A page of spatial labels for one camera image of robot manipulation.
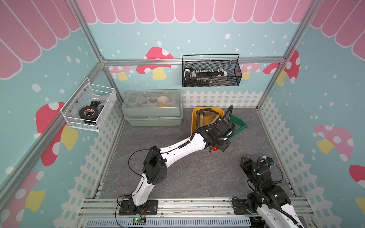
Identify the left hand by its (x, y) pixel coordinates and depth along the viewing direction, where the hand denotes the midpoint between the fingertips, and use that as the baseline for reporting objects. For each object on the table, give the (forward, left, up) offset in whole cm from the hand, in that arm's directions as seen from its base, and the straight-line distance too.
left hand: (223, 143), depth 80 cm
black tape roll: (+6, +70, +17) cm, 73 cm away
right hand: (-7, -11, -5) cm, 14 cm away
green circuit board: (-35, +45, -20) cm, 61 cm away
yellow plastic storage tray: (+32, +4, -14) cm, 36 cm away
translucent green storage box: (+33, +47, -6) cm, 58 cm away
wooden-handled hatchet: (+30, +10, -13) cm, 34 cm away
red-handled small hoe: (+35, +12, -14) cm, 39 cm away
